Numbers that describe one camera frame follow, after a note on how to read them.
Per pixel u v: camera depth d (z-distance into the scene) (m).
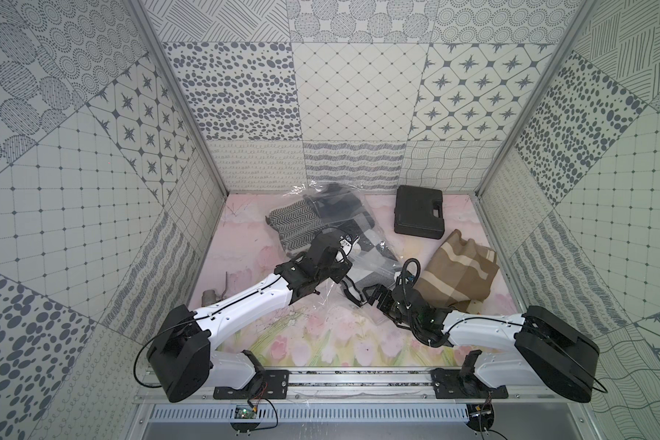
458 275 0.93
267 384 0.73
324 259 0.59
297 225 1.05
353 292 0.90
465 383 0.66
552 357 0.42
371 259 0.82
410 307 0.64
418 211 1.10
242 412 0.71
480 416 0.72
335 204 1.14
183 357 0.40
